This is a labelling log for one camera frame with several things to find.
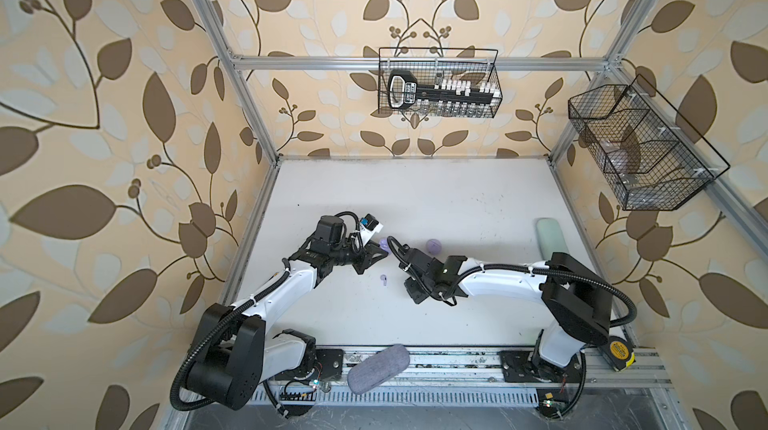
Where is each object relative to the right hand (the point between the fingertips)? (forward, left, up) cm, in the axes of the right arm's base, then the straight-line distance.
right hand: (413, 287), depth 86 cm
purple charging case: (+14, -7, -1) cm, 16 cm away
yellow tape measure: (-19, -51, +1) cm, 54 cm away
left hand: (+7, +8, +10) cm, 15 cm away
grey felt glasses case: (-20, +10, +2) cm, 23 cm away
